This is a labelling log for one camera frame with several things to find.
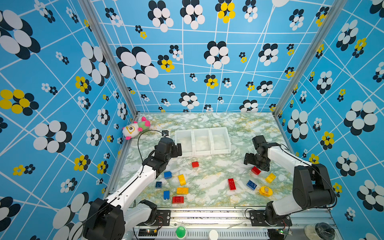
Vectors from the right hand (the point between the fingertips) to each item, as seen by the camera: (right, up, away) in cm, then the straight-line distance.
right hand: (253, 164), depth 90 cm
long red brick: (-15, -9, -8) cm, 19 cm away
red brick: (-45, -15, -13) cm, 49 cm away
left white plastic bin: (-43, +15, +15) cm, 48 cm away
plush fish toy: (-79, +21, +10) cm, 83 cm away
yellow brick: (+8, -6, -6) cm, 11 cm away
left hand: (-48, +13, -6) cm, 50 cm away
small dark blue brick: (-56, -9, -8) cm, 58 cm away
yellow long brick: (-43, -13, -7) cm, 45 cm away
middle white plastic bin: (-31, +12, +12) cm, 36 cm away
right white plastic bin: (-19, +14, +12) cm, 26 cm away
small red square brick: (-36, 0, +1) cm, 36 cm away
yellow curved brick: (-43, -8, -4) cm, 44 cm away
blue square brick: (-52, -5, -4) cm, 52 cm away
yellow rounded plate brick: (+2, -11, -12) cm, 16 cm away
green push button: (-41, -21, -29) cm, 55 cm away
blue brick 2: (-4, -9, -8) cm, 13 cm away
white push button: (-28, -23, -27) cm, 45 cm away
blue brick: (-51, -14, -10) cm, 54 cm away
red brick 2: (0, -2, -4) cm, 5 cm away
